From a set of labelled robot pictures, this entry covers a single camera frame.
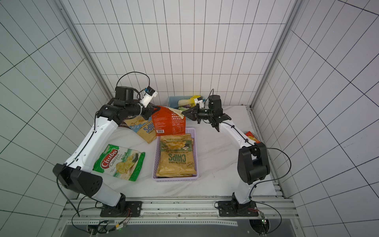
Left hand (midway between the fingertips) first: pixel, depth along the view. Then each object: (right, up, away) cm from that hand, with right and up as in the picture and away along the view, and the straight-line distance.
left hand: (156, 110), depth 75 cm
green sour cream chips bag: (+10, -28, +12) cm, 32 cm away
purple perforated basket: (+17, -13, +22) cm, 31 cm away
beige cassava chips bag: (+5, -6, +9) cm, 12 cm away
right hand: (+11, -2, +1) cm, 11 cm away
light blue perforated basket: (+3, +10, +46) cm, 47 cm away
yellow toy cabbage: (+20, +9, +38) cm, 44 cm away
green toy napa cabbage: (+12, +3, +33) cm, 35 cm away
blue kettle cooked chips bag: (-15, -12, +28) cm, 34 cm away
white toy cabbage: (+12, +9, +40) cm, 43 cm away
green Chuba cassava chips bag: (-26, -32, +14) cm, 43 cm away
